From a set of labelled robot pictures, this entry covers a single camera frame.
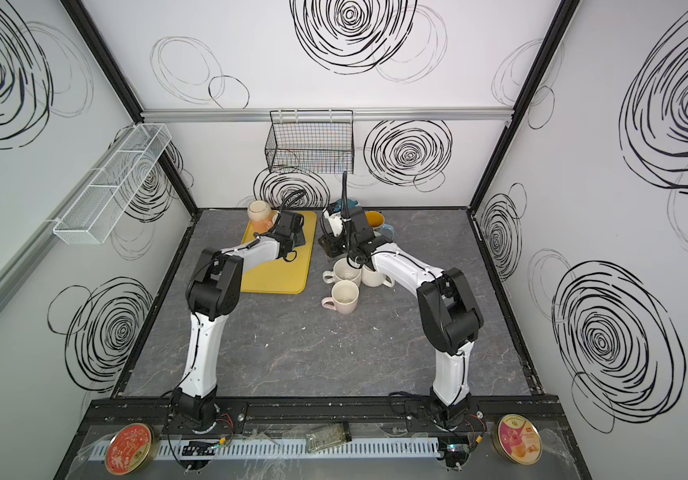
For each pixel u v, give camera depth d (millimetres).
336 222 814
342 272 942
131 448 666
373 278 953
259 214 1082
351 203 1119
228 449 698
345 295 911
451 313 496
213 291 606
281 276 972
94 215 722
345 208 687
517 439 678
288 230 864
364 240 713
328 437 680
